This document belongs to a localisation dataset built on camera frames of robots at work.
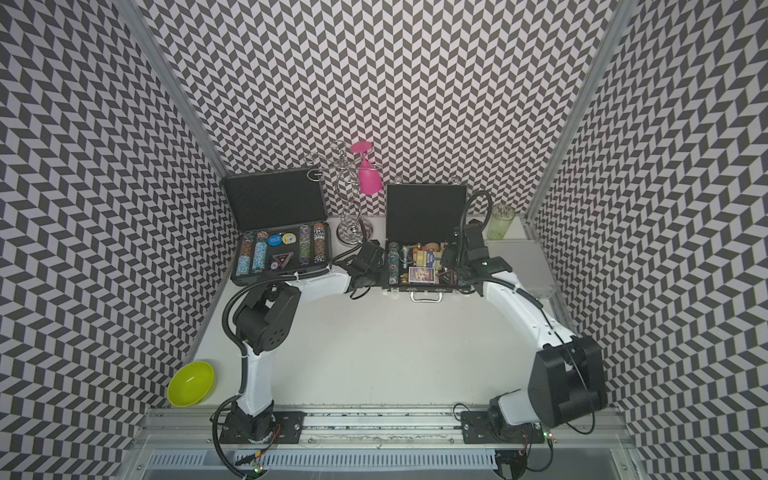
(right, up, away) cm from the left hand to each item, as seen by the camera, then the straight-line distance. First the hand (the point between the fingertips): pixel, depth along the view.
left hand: (386, 279), depth 99 cm
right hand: (+19, +8, -13) cm, 25 cm away
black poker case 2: (+12, +20, +10) cm, 26 cm away
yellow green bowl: (-51, -25, -21) cm, 61 cm away
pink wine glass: (-6, +35, +3) cm, 36 cm away
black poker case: (-39, +19, +9) cm, 44 cm away
